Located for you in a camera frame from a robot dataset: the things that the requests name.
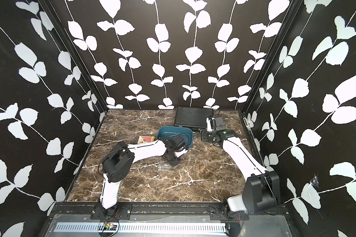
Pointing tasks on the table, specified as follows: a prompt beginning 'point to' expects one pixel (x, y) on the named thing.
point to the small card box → (146, 139)
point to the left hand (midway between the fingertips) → (176, 160)
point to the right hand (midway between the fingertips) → (201, 132)
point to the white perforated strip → (96, 227)
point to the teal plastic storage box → (187, 133)
